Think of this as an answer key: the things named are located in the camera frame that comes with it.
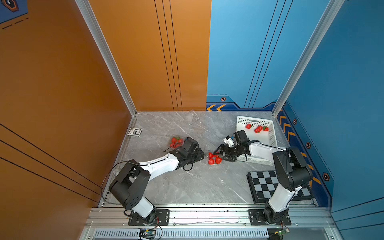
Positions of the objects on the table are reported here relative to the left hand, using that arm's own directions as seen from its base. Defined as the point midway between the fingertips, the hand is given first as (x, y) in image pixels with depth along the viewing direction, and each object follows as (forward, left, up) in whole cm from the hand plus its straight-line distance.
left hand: (203, 153), depth 89 cm
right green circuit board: (-37, -37, -7) cm, 53 cm away
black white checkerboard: (-16, -33, -4) cm, 37 cm away
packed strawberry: (+9, +21, -5) cm, 23 cm away
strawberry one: (+25, -33, -5) cm, 42 cm away
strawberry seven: (-2, -9, -5) cm, 11 cm away
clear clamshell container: (0, -7, -6) cm, 9 cm away
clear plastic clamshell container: (+9, +18, -6) cm, 21 cm away
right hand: (0, -9, -2) cm, 9 cm away
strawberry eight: (+1, -4, -4) cm, 6 cm away
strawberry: (+12, +20, -5) cm, 24 cm away
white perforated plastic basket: (+19, -41, -6) cm, 46 cm away
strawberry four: (+23, -45, -4) cm, 50 cm away
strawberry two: (+22, -39, -5) cm, 45 cm away
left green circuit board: (-39, +27, -9) cm, 49 cm away
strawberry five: (-4, -4, -4) cm, 7 cm away
